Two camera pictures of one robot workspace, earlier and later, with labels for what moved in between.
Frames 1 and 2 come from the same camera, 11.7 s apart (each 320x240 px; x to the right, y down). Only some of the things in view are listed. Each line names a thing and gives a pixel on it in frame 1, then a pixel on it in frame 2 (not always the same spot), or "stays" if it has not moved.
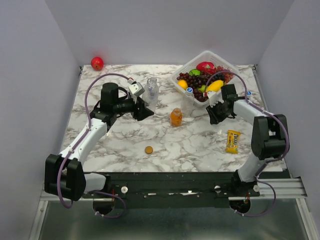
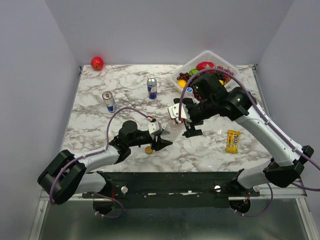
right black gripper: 214,118 → 190,131
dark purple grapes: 204,79 stays
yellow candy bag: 232,141 stays
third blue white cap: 189,89 stays
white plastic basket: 208,56 stays
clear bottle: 150,94 → 172,132
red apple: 97,63 stays
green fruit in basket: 194,72 stays
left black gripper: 143,111 → 160,144
